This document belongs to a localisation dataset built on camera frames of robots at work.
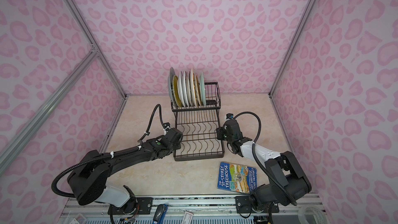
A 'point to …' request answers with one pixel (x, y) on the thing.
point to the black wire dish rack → (198, 125)
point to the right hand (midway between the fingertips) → (218, 128)
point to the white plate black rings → (180, 89)
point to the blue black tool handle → (159, 213)
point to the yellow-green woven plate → (176, 90)
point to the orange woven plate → (196, 90)
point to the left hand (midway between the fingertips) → (178, 139)
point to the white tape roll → (315, 210)
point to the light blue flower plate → (202, 88)
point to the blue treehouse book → (237, 178)
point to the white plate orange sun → (185, 92)
